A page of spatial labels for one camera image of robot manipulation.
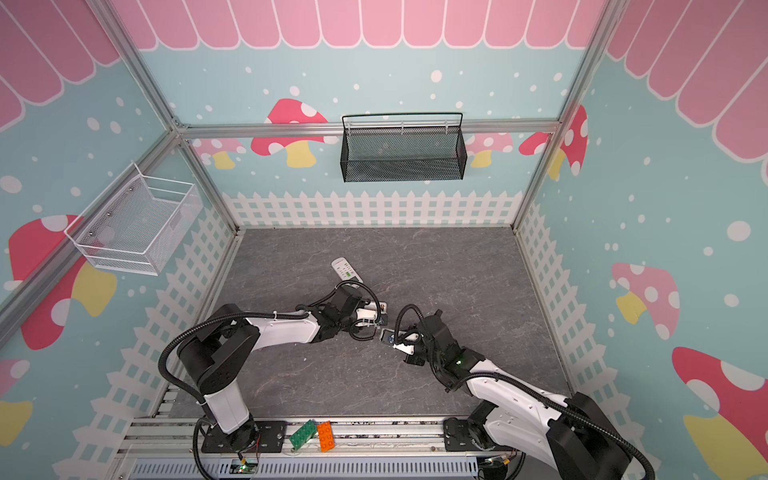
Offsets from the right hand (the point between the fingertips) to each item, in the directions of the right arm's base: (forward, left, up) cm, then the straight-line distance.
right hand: (400, 330), depth 84 cm
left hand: (+11, +13, -6) cm, 18 cm away
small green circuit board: (-31, +38, -10) cm, 50 cm away
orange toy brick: (-25, +19, -8) cm, 32 cm away
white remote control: (+25, +19, -7) cm, 32 cm away
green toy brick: (-25, +25, -7) cm, 36 cm away
